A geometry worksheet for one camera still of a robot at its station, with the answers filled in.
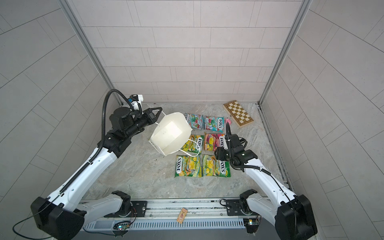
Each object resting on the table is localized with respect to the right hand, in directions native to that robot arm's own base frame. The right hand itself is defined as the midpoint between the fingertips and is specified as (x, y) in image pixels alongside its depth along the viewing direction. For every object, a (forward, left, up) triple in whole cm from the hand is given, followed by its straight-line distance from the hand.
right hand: (217, 153), depth 82 cm
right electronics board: (-32, -12, -9) cm, 35 cm away
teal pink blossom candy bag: (+27, +11, -4) cm, 29 cm away
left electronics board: (-30, +45, -3) cm, 54 cm away
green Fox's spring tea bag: (-5, +17, -4) cm, 18 cm away
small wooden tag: (-26, +20, -6) cm, 33 cm away
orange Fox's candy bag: (+10, +2, -4) cm, 11 cm away
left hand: (+10, +24, +29) cm, 39 cm away
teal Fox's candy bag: (+24, -1, -4) cm, 25 cm away
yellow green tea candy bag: (+9, +13, -5) cm, 16 cm away
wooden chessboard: (+32, -20, -5) cm, 38 cm away
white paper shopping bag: (+17, +28, -2) cm, 33 cm away
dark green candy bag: (-6, +4, -5) cm, 9 cm away
